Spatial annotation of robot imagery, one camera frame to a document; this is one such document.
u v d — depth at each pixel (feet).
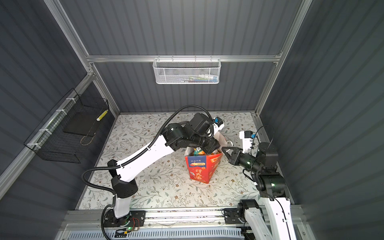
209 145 1.93
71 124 2.46
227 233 2.32
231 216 2.41
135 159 1.46
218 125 1.91
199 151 2.33
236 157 1.81
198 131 1.64
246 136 1.89
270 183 1.45
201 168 2.38
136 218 2.38
